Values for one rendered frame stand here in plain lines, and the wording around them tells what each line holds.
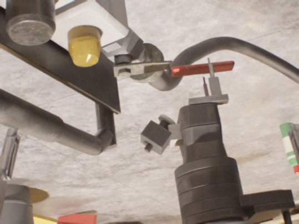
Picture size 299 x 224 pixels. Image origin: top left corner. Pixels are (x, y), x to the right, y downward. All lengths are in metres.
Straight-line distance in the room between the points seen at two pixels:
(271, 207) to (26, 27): 0.32
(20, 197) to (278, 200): 2.24
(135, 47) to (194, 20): 0.79
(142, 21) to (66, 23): 0.84
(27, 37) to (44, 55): 0.08
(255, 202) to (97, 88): 0.25
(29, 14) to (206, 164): 0.25
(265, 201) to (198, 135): 0.11
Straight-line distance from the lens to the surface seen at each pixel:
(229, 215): 0.53
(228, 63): 0.62
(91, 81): 0.62
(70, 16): 0.53
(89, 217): 3.45
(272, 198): 0.55
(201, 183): 0.53
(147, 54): 0.67
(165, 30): 1.43
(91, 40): 0.53
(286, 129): 2.35
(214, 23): 1.44
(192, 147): 0.55
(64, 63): 0.58
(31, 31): 0.47
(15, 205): 2.67
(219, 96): 0.57
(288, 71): 1.13
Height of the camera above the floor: 0.77
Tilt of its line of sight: 23 degrees down
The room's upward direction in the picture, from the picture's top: 171 degrees clockwise
